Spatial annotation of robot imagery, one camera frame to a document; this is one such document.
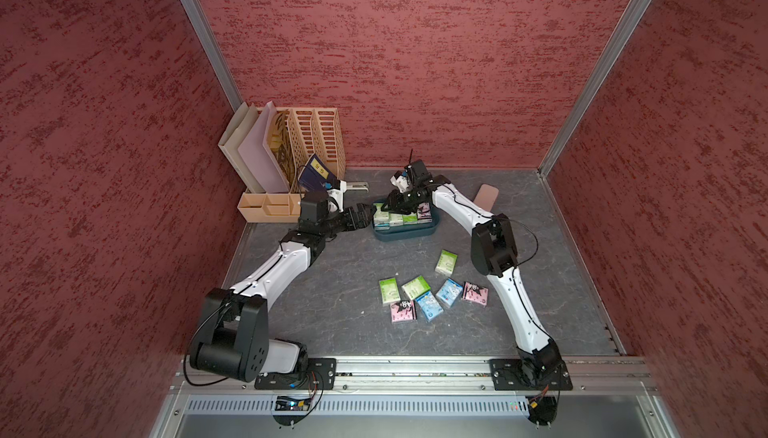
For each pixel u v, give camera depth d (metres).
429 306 0.83
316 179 1.03
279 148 1.00
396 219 1.02
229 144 0.86
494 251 0.67
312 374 0.74
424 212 1.03
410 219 1.03
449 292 0.85
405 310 0.83
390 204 0.94
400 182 0.97
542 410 0.70
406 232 0.98
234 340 0.42
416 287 0.87
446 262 0.92
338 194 0.77
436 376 0.76
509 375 0.74
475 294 0.85
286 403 0.72
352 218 0.75
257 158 0.94
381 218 1.00
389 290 0.86
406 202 0.91
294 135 1.07
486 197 1.10
